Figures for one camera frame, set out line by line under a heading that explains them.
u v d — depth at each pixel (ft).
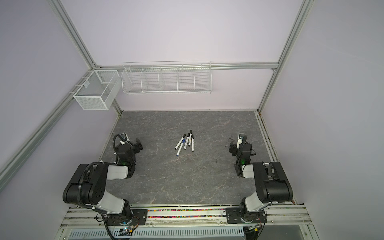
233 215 2.42
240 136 2.70
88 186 1.50
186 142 3.34
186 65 3.06
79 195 1.39
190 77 3.27
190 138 3.42
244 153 2.33
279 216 2.47
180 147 3.25
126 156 2.29
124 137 2.59
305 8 2.30
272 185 1.48
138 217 2.41
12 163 1.70
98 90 3.22
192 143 3.30
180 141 3.35
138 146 2.87
